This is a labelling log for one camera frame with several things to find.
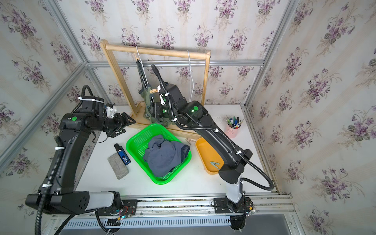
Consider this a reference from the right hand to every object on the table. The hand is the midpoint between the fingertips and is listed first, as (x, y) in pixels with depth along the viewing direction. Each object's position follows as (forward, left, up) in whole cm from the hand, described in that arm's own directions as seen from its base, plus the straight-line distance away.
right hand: (156, 109), depth 65 cm
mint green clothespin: (-10, -30, -38) cm, 49 cm away
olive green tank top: (+14, +9, -6) cm, 18 cm away
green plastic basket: (+3, +19, -36) cm, 40 cm away
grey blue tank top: (-9, 0, -28) cm, 29 cm away
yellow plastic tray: (-3, -26, -38) cm, 46 cm away
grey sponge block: (-14, +26, -36) cm, 47 cm away
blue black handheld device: (-5, +27, -34) cm, 44 cm away
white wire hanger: (+46, -14, -10) cm, 49 cm away
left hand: (-3, +14, -8) cm, 16 cm away
